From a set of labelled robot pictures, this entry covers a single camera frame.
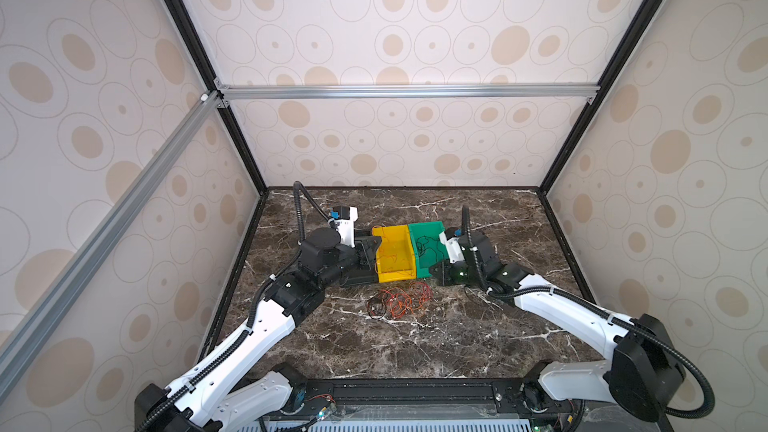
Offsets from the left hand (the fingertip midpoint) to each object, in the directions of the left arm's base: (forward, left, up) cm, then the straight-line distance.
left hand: (389, 238), depth 69 cm
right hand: (+1, -11, -16) cm, 20 cm away
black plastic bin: (-7, +6, +2) cm, 10 cm away
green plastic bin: (+13, -13, -31) cm, 36 cm away
